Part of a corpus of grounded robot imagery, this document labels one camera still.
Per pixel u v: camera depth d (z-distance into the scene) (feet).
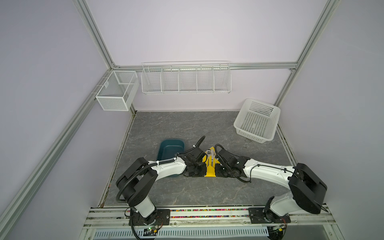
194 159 2.28
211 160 2.53
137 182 1.47
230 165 2.18
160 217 2.42
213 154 2.21
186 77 3.21
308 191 1.42
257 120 3.79
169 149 3.30
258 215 2.44
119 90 3.35
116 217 2.48
